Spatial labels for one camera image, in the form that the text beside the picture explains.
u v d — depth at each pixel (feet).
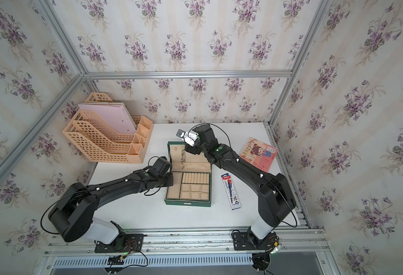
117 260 2.34
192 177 2.89
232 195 2.82
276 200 1.42
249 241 2.16
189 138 2.27
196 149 2.40
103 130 3.27
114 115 3.04
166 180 2.60
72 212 1.40
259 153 3.42
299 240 2.46
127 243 2.36
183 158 2.91
